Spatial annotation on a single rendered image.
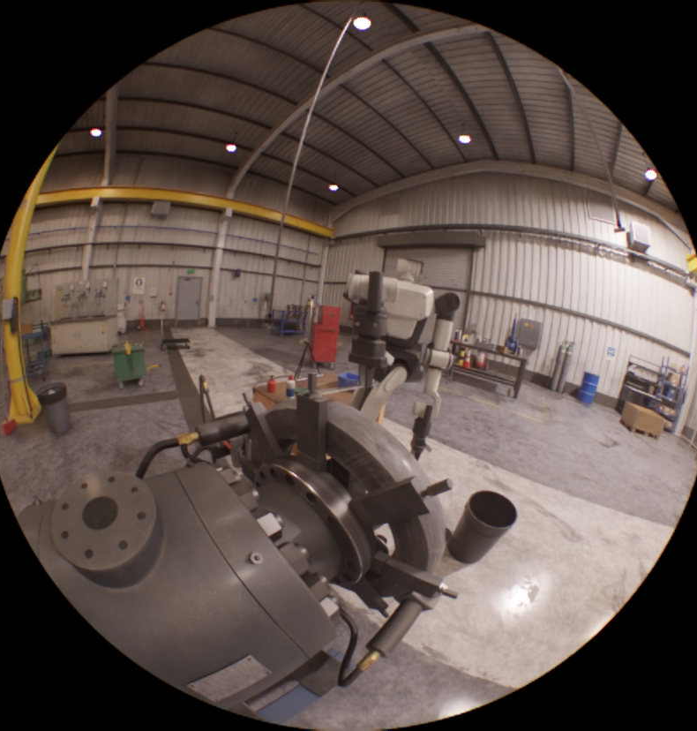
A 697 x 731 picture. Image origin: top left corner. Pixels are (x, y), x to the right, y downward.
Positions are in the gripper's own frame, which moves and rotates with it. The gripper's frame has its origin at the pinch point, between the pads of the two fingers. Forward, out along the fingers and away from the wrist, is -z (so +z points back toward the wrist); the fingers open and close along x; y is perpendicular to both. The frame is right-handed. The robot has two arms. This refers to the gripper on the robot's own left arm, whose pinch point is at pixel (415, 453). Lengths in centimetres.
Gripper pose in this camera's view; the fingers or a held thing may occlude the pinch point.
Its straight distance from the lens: 123.5
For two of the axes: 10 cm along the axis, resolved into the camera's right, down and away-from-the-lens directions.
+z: 2.0, -9.8, 0.0
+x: -1.0, -0.1, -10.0
